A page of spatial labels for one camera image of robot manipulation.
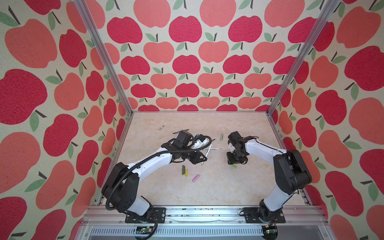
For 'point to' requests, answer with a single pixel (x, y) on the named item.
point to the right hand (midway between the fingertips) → (234, 161)
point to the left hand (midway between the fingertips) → (207, 160)
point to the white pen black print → (215, 148)
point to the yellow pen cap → (186, 172)
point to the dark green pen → (182, 130)
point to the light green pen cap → (234, 166)
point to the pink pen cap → (195, 178)
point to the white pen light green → (207, 154)
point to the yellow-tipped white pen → (157, 131)
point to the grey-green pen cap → (221, 136)
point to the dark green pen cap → (183, 169)
